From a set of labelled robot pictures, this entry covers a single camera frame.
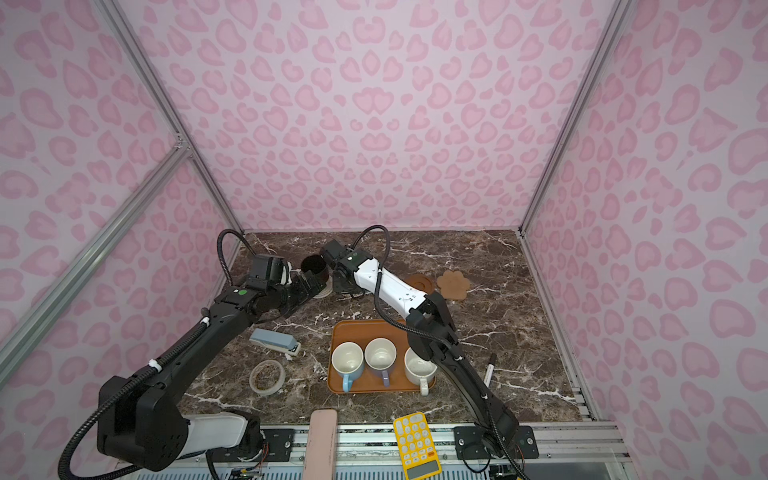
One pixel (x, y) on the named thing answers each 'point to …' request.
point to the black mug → (317, 265)
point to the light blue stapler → (280, 341)
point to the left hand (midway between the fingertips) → (318, 286)
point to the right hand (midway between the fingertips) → (347, 283)
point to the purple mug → (381, 355)
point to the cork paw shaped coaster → (453, 285)
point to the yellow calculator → (416, 448)
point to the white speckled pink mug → (419, 371)
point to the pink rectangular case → (321, 453)
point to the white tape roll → (267, 377)
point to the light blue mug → (348, 361)
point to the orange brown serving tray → (362, 332)
